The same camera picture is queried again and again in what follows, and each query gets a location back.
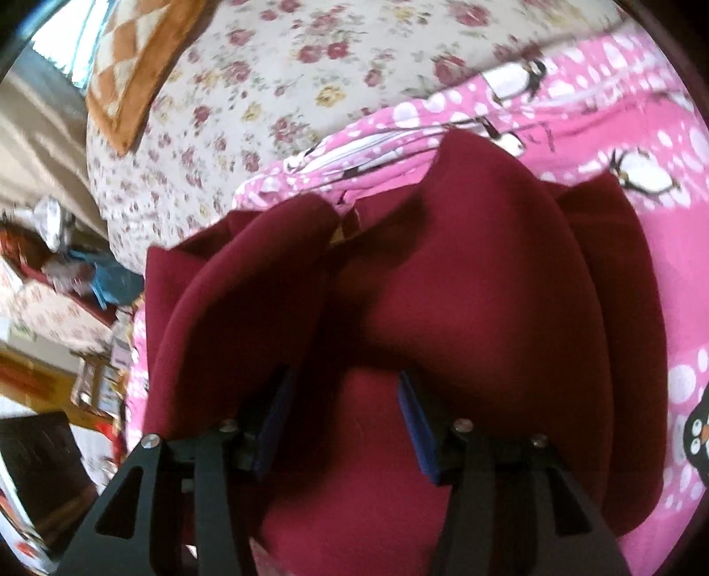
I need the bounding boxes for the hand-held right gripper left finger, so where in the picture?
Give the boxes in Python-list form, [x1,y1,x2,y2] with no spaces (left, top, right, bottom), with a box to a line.
[55,366,296,576]

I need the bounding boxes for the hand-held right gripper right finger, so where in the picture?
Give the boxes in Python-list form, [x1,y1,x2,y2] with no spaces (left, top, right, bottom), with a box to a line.
[397,370,632,576]

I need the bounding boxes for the maroon sweater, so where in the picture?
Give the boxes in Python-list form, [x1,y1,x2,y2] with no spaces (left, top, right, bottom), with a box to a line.
[138,128,670,576]

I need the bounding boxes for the blue plastic bag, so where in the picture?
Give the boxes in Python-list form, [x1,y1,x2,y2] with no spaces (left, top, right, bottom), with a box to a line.
[69,248,146,311]

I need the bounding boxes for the black box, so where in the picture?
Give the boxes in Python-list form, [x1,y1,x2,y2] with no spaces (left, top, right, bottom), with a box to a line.
[0,411,99,555]

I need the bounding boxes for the small floral cloth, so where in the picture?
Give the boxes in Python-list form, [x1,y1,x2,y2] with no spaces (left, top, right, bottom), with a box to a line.
[8,274,114,358]

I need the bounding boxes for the pink penguin blanket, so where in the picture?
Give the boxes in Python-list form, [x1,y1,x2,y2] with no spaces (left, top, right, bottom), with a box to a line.
[119,25,709,576]

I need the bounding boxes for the floral quilt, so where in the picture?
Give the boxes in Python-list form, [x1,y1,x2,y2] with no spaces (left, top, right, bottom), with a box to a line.
[86,0,632,272]

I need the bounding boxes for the beige curtain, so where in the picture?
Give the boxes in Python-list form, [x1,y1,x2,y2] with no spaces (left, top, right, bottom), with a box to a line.
[0,52,112,239]

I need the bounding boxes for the brown checked cushion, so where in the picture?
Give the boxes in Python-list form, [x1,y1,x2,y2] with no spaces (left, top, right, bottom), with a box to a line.
[86,0,214,157]

